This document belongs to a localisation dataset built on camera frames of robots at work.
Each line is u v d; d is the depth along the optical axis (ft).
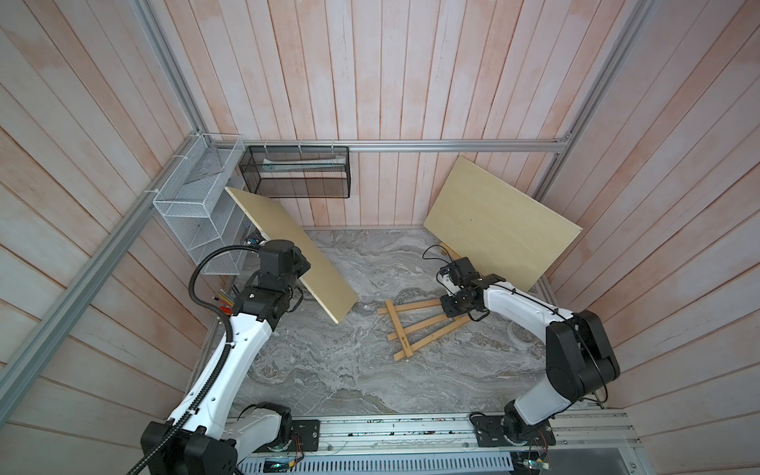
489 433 2.40
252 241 2.06
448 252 3.51
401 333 2.77
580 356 1.50
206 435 1.24
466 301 2.21
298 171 3.42
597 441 2.41
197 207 2.46
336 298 3.17
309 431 2.41
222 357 1.42
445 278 2.76
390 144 3.19
